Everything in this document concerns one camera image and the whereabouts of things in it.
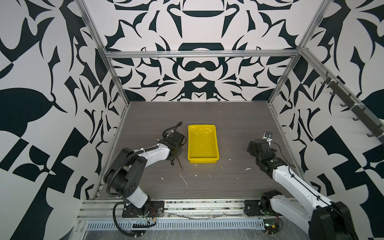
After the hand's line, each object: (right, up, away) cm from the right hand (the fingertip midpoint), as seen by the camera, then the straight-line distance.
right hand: (260, 144), depth 85 cm
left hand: (-47, -4, +8) cm, 48 cm away
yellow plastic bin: (-32, -2, +14) cm, 35 cm away
